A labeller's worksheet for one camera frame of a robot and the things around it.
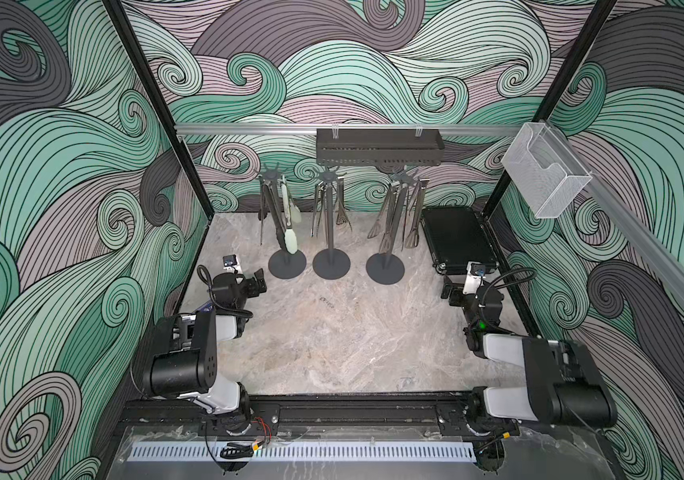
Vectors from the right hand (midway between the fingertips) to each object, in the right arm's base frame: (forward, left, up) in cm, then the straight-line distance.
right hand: (460, 276), depth 90 cm
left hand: (+4, +67, 0) cm, 67 cm away
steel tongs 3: (+10, +21, +25) cm, 34 cm away
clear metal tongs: (+9, +36, +17) cm, 41 cm away
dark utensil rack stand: (+11, +58, -9) cm, 59 cm away
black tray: (+18, -5, -4) cm, 20 cm away
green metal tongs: (+15, +52, +13) cm, 55 cm away
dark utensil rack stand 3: (+9, +21, -8) cm, 24 cm away
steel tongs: (+6, +25, +22) cm, 34 cm away
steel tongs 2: (+5, +16, +11) cm, 20 cm away
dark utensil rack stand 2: (+11, +40, -8) cm, 43 cm away
